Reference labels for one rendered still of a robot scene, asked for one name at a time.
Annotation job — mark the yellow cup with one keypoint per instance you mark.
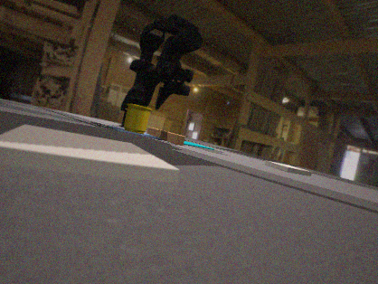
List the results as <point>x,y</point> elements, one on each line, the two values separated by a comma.
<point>136,118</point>

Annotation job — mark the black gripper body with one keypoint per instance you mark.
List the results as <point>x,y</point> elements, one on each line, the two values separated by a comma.
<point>150,70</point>

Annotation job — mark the orange flat strip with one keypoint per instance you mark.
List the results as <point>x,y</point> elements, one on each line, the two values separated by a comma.
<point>168,136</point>

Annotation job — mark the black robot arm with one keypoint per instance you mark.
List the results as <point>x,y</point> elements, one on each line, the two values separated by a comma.
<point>186,39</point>

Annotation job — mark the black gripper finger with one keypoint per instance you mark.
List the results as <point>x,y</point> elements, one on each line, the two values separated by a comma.
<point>150,84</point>
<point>163,94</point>

